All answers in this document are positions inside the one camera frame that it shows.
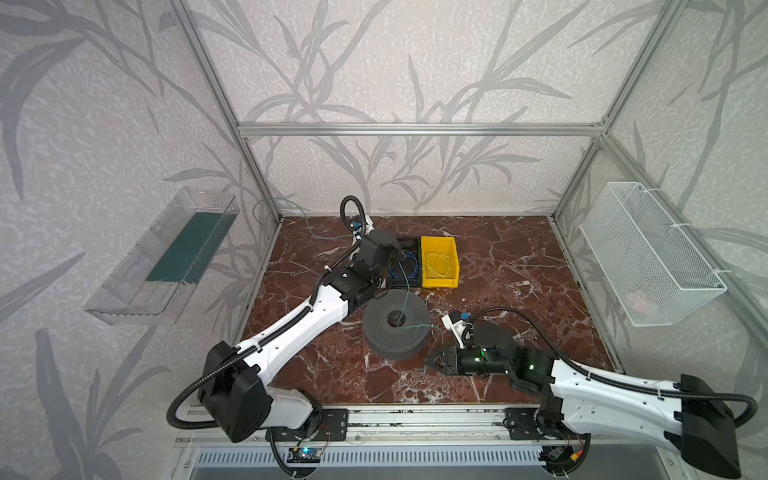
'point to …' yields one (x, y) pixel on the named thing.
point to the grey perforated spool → (396, 325)
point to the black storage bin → (405, 269)
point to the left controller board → (304, 455)
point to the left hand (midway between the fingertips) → (402, 230)
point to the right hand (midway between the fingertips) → (425, 353)
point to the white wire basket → (653, 274)
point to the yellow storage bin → (440, 262)
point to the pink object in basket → (635, 301)
